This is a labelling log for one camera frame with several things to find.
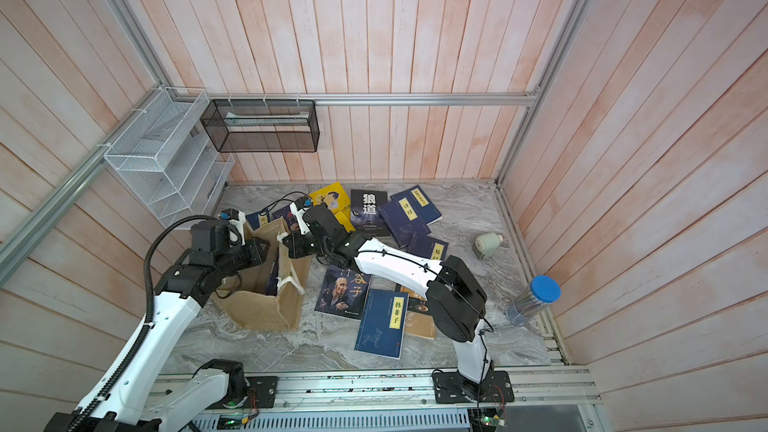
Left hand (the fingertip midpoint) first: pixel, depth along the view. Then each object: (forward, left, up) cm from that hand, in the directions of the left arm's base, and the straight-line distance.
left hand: (266, 249), depth 78 cm
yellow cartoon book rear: (+34, -14, -19) cm, 41 cm away
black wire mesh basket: (+48, +12, +6) cm, 50 cm away
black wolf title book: (+25, -26, -17) cm, 40 cm away
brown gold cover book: (-13, -41, -18) cm, 47 cm away
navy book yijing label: (+13, -47, -19) cm, 52 cm away
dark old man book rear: (+4, -7, +9) cm, 12 cm away
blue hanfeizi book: (-14, -31, -18) cm, 39 cm away
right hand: (+2, -4, +1) cm, 5 cm away
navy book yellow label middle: (+24, -39, -18) cm, 49 cm away
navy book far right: (+32, -46, -18) cm, 59 cm away
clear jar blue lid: (-13, -68, -2) cm, 69 cm away
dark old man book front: (-4, -19, -17) cm, 26 cm away
